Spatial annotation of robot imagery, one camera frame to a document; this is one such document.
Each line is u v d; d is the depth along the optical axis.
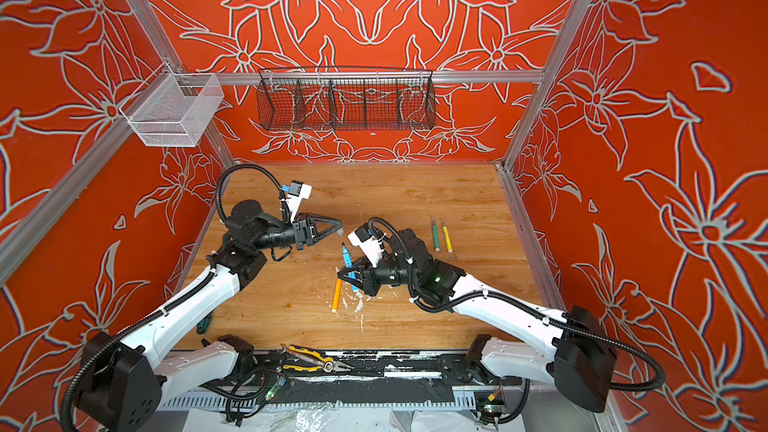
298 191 0.62
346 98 0.99
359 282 0.64
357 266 0.63
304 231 0.61
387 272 0.61
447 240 0.96
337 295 0.85
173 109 0.92
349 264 0.66
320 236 0.64
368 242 0.62
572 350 0.39
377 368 0.74
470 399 0.70
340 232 0.66
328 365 0.73
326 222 0.65
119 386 0.38
